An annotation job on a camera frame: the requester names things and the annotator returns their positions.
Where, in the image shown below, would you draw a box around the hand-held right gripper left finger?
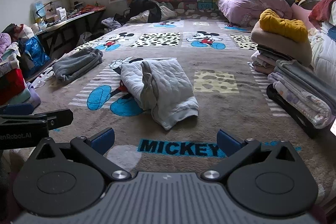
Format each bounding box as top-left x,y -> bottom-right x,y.
33,127 -> 132,181

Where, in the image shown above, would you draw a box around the white box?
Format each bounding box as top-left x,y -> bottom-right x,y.
56,6 -> 68,21

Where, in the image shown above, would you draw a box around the cartoon printed brown blanket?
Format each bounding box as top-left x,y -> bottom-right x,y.
26,18 -> 336,189

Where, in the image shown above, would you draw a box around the purple clothes pile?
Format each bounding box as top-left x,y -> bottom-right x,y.
0,32 -> 13,59

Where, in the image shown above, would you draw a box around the folded pale pink garments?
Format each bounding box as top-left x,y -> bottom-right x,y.
250,51 -> 279,75

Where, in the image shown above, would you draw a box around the dark red cloth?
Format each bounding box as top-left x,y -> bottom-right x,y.
308,0 -> 336,23

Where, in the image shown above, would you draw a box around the black desk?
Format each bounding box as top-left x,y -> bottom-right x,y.
35,5 -> 107,58

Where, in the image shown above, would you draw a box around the desk lamp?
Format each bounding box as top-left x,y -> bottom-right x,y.
35,1 -> 54,23

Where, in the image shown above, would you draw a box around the white pink cap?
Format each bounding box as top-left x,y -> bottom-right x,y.
10,24 -> 35,41

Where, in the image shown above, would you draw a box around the folded grey sweatpants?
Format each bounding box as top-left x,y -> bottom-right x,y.
52,47 -> 104,83

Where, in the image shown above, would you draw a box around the folded grey garment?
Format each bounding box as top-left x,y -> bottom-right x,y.
274,59 -> 336,109

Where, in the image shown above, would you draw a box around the blue plastic bag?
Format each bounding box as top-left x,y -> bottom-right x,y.
24,35 -> 51,76

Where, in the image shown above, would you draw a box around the folded white floral garment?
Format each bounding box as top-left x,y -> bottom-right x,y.
267,72 -> 334,129

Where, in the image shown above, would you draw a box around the pale grey crumpled clothes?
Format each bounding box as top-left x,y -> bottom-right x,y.
101,17 -> 123,31

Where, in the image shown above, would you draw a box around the white comforter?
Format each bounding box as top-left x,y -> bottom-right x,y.
308,22 -> 336,90

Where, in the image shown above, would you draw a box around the yellow knit sweater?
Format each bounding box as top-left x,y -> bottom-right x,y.
259,8 -> 309,42

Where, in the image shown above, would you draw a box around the light grey quilted garment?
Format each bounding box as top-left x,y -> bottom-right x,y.
120,57 -> 199,131

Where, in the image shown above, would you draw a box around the folded dark garments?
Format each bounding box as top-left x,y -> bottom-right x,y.
256,44 -> 296,61

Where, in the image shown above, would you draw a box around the folded beige garment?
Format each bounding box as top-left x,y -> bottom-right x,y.
250,21 -> 313,67

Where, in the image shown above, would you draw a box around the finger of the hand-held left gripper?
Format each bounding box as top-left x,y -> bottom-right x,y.
0,109 -> 74,133
0,103 -> 35,116

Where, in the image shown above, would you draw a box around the white crumpled bedsheet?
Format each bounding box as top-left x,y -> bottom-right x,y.
130,1 -> 177,22

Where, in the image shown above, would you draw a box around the purple pillow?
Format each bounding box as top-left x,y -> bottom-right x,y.
217,0 -> 293,28

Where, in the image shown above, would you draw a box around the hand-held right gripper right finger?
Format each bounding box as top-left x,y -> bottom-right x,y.
201,129 -> 302,182

